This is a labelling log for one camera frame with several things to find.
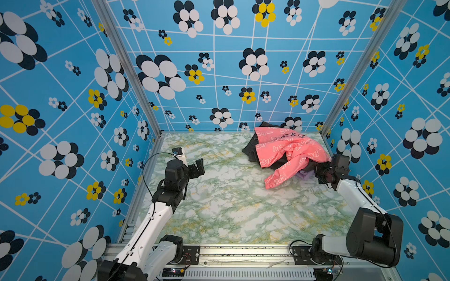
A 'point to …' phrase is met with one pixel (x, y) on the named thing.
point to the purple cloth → (305, 174)
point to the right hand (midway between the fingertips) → (314, 165)
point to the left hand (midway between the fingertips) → (194, 160)
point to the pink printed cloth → (273, 143)
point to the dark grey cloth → (251, 149)
